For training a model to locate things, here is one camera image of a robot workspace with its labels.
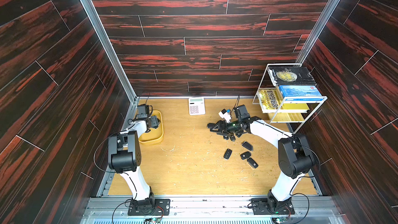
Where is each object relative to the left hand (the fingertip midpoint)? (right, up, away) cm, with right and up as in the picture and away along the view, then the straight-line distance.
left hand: (151, 120), depth 101 cm
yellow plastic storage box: (+3, -9, -2) cm, 10 cm away
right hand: (+42, -5, -11) cm, 44 cm away
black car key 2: (+49, -19, -10) cm, 54 cm away
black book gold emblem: (+83, +25, -17) cm, 88 cm away
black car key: (+62, -15, -7) cm, 64 cm away
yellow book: (+77, +14, -7) cm, 78 cm away
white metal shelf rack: (+91, +2, -13) cm, 91 cm away
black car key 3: (+60, -20, -11) cm, 64 cm away
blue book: (+83, +16, -25) cm, 88 cm away
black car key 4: (+62, -24, -14) cm, 68 cm away
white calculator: (+30, +10, +11) cm, 34 cm away
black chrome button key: (+54, -11, -4) cm, 55 cm away
